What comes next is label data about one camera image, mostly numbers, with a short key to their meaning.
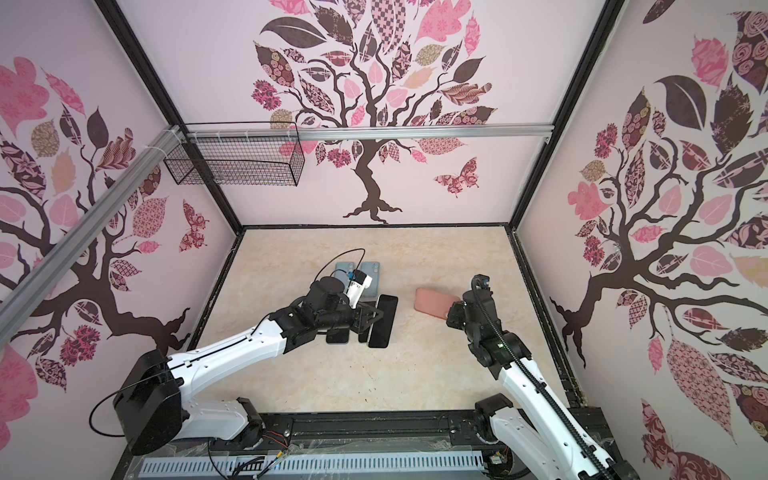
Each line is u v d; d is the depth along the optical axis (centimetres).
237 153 95
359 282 70
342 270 71
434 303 90
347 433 75
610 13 69
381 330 76
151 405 40
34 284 52
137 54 73
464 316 62
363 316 67
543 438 41
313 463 70
